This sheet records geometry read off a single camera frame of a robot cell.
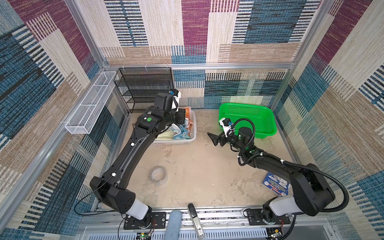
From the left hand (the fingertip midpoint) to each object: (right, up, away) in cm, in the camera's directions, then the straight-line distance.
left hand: (185, 110), depth 73 cm
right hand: (+15, -10, +10) cm, 21 cm away
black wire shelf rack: (-34, +20, +35) cm, 53 cm away
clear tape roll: (-16, -36, +15) cm, 42 cm away
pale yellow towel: (-14, -14, +24) cm, 31 cm away
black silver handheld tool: (+6, -52, -3) cm, 52 cm away
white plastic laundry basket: (-2, -17, +23) cm, 29 cm away
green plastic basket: (+53, -2, +36) cm, 64 cm away
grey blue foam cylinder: (-5, -53, -3) cm, 54 cm away
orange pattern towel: (0, -1, +35) cm, 35 cm away
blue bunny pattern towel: (-3, -11, +19) cm, 23 cm away
